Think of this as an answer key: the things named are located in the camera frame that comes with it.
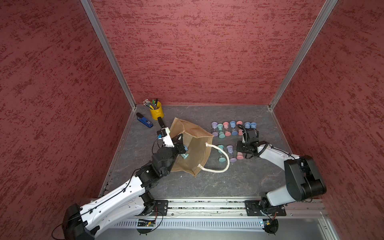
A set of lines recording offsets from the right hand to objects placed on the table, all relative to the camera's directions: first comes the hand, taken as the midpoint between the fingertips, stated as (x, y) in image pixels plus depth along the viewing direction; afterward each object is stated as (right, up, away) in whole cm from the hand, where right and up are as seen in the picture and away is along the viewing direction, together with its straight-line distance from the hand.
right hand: (238, 149), depth 94 cm
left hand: (-34, +10, -22) cm, 41 cm away
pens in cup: (-59, +29, +9) cm, 66 cm away
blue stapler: (-66, +18, +14) cm, 70 cm away
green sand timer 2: (-12, -5, -5) cm, 14 cm away
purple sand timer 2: (-4, -3, -2) cm, 5 cm away
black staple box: (-54, +17, +14) cm, 58 cm away
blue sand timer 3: (+15, +15, +12) cm, 24 cm away
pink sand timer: (-5, +9, +7) cm, 13 cm away
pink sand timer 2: (0, -3, -5) cm, 6 cm away
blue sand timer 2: (+11, +15, +13) cm, 22 cm away
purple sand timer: (-14, +15, +13) cm, 24 cm away
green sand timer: (-10, +8, +6) cm, 14 cm away
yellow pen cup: (-55, +24, +12) cm, 62 cm away
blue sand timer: (-1, +16, +11) cm, 19 cm away
